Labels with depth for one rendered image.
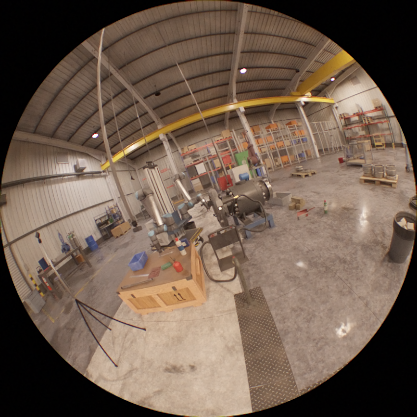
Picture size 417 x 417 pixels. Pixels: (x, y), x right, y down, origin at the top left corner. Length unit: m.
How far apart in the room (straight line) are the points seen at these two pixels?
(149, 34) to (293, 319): 8.80
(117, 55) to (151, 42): 1.61
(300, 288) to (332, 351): 0.74
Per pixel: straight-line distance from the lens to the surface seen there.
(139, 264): 1.86
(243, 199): 2.29
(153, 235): 1.78
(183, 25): 8.00
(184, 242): 1.77
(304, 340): 1.28
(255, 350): 1.26
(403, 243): 1.83
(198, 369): 1.35
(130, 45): 7.95
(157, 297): 1.59
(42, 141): 10.93
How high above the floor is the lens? 1.23
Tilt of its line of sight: 13 degrees down
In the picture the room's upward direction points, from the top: 21 degrees counter-clockwise
